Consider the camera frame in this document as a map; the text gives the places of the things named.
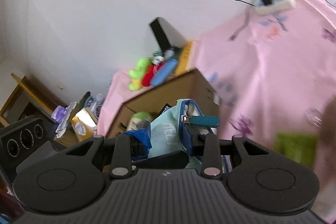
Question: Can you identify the clutter pile beside table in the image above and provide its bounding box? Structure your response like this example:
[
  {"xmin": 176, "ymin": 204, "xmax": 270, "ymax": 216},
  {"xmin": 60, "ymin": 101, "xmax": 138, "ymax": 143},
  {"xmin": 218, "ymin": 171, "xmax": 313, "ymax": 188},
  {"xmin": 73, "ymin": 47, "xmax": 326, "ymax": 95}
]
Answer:
[{"xmin": 51, "ymin": 92, "xmax": 105, "ymax": 147}]

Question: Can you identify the green cloth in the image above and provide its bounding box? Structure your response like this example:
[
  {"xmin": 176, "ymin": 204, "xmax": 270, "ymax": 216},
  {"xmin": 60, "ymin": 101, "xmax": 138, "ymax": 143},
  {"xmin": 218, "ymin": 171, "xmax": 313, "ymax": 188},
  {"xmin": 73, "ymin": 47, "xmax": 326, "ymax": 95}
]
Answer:
[{"xmin": 273, "ymin": 132, "xmax": 318, "ymax": 169}]

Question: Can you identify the black smartphone on stand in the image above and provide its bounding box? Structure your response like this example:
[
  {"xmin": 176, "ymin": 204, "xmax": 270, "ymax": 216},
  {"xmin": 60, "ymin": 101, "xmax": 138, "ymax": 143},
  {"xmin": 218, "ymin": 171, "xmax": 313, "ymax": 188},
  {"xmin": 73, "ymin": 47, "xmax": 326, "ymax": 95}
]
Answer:
[{"xmin": 149, "ymin": 17, "xmax": 188, "ymax": 52}]

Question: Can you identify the blue glasses case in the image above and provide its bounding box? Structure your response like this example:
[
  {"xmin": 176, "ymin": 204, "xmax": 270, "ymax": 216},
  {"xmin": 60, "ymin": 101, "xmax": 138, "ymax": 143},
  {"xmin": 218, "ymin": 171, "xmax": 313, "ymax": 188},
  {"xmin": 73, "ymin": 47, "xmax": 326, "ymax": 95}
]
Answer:
[{"xmin": 150, "ymin": 58, "xmax": 178, "ymax": 87}]

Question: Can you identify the brown cardboard box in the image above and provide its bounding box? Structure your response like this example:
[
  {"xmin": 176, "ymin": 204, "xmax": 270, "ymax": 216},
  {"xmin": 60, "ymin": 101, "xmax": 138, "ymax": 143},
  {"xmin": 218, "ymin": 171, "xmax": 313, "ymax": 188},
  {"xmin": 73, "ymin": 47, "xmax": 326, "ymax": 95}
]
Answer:
[{"xmin": 97, "ymin": 69, "xmax": 222, "ymax": 138}]

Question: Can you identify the yellow green corn plush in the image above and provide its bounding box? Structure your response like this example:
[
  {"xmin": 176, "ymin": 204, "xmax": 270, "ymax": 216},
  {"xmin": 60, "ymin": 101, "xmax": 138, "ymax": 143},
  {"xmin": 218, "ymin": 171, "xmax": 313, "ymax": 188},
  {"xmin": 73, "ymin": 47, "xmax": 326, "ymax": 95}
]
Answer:
[{"xmin": 128, "ymin": 58, "xmax": 151, "ymax": 91}]

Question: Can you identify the yellow book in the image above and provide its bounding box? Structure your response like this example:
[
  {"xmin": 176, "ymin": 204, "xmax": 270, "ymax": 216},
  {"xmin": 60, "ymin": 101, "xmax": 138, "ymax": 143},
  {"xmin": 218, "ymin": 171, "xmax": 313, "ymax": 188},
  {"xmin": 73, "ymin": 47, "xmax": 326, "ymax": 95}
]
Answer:
[{"xmin": 174, "ymin": 40, "xmax": 197, "ymax": 77}]

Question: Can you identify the wooden picture frame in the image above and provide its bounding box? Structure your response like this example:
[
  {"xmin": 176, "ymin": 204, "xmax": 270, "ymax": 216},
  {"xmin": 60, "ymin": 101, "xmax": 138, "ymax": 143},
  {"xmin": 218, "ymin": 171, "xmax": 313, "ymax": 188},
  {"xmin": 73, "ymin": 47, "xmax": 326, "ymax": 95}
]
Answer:
[{"xmin": 1, "ymin": 72, "xmax": 66, "ymax": 127}]

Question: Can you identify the white power strip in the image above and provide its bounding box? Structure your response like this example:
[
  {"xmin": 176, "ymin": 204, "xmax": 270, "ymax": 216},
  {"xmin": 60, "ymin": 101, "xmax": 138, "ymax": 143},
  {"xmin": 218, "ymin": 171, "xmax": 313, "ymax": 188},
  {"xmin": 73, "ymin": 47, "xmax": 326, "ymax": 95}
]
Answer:
[{"xmin": 254, "ymin": 0, "xmax": 296, "ymax": 15}]

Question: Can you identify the light blue zip pouch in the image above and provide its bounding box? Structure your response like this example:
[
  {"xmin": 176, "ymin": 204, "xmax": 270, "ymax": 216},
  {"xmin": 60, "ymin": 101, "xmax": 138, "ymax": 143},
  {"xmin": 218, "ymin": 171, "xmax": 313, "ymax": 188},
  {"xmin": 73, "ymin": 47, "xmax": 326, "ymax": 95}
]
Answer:
[{"xmin": 133, "ymin": 99, "xmax": 221, "ymax": 170}]

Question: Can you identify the pink patterned tablecloth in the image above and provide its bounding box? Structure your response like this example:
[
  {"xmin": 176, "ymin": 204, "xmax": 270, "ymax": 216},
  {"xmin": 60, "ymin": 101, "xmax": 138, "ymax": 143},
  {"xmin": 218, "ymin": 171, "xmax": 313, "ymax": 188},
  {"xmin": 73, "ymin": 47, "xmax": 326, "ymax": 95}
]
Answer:
[{"xmin": 97, "ymin": 0, "xmax": 336, "ymax": 223}]

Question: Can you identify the panda plush toy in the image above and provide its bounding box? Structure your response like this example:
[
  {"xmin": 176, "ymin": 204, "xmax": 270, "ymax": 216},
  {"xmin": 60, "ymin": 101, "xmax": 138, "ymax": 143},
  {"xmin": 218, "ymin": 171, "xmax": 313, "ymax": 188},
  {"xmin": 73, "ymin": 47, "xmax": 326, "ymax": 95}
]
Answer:
[{"xmin": 151, "ymin": 48, "xmax": 175, "ymax": 65}]

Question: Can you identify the red plush toy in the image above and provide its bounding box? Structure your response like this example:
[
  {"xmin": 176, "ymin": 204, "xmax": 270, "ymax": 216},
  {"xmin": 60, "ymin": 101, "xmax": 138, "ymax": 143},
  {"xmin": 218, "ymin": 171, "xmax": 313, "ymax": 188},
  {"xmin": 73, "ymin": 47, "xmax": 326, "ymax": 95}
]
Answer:
[{"xmin": 142, "ymin": 64, "xmax": 158, "ymax": 87}]

